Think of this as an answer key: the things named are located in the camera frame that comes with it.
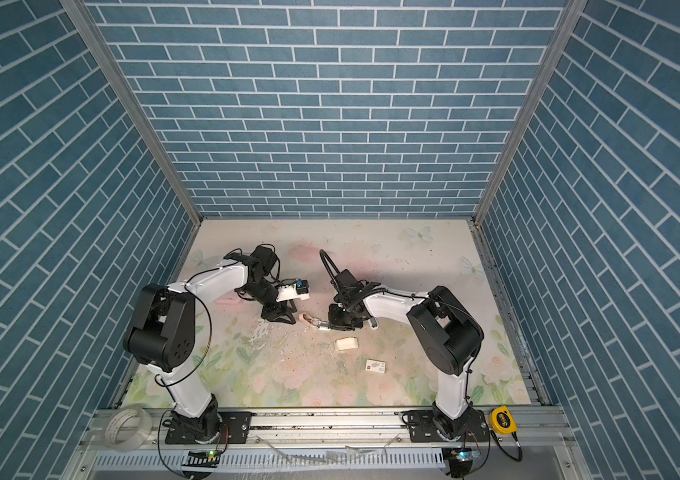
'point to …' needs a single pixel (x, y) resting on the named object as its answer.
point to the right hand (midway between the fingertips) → (328, 323)
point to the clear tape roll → (127, 428)
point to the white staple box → (373, 365)
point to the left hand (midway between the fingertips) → (292, 311)
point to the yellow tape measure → (502, 421)
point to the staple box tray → (347, 343)
